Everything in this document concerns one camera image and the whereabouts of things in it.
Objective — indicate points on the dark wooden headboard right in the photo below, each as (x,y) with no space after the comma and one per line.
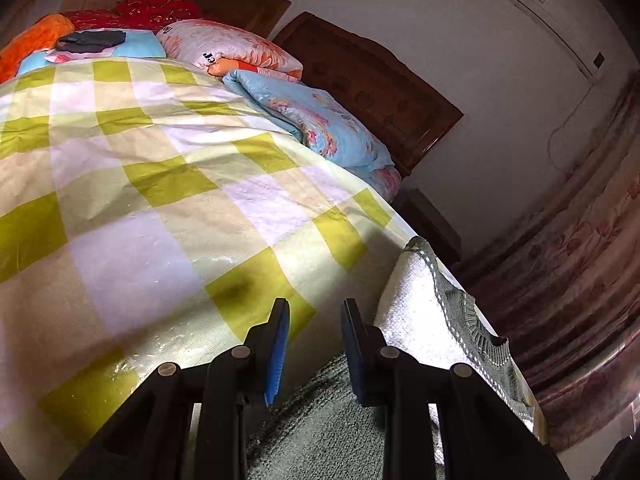
(401,109)

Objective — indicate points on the pink floral folded quilt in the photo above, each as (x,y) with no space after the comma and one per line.
(205,43)

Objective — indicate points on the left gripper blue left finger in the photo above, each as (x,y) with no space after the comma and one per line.
(146,437)

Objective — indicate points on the green knit sweater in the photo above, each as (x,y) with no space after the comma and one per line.
(321,432)

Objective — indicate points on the light blue cloth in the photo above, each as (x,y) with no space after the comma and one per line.
(138,43)

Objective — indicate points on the dark folded garment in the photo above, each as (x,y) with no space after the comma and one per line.
(90,41)

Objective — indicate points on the white air conditioner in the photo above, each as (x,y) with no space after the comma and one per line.
(568,32)

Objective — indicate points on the pink floral curtain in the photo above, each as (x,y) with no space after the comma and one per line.
(562,284)

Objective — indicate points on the yellow checkered bed sheet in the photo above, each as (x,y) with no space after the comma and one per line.
(148,215)

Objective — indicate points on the dark wooden headboard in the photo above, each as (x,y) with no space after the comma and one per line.
(401,109)
(257,16)

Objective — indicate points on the dark wooden headboard left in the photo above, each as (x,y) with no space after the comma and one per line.
(257,16)

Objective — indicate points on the red quilt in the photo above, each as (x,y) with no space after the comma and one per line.
(150,15)

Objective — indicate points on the blue floral folded quilt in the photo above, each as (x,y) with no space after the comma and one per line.
(321,124)

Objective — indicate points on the dark wooden nightstand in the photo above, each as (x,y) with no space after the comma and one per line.
(429,223)

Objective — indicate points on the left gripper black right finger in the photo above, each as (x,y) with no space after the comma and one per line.
(439,424)

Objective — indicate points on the orange cloth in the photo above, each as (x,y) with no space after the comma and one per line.
(40,36)

